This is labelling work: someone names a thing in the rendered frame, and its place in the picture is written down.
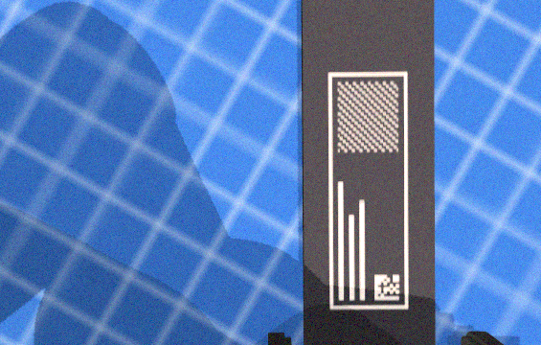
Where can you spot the black rectangular strip with white printed pattern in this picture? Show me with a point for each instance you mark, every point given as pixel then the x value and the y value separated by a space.
pixel 368 133

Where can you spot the dark blue work mat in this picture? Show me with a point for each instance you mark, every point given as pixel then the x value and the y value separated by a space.
pixel 151 171

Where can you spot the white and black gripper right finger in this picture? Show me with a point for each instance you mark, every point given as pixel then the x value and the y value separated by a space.
pixel 479 338

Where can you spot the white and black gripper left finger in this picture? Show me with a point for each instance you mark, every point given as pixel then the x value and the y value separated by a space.
pixel 278 339

